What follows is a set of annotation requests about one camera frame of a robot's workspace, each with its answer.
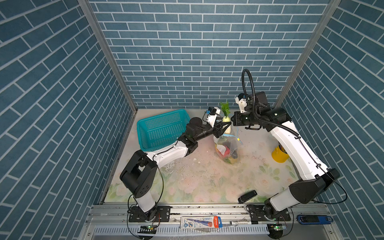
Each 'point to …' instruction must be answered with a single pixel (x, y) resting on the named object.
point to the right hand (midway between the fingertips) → (230, 116)
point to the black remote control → (247, 196)
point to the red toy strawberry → (227, 152)
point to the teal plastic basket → (162, 130)
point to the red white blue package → (201, 222)
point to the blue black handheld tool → (314, 219)
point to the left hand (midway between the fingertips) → (228, 122)
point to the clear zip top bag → (232, 142)
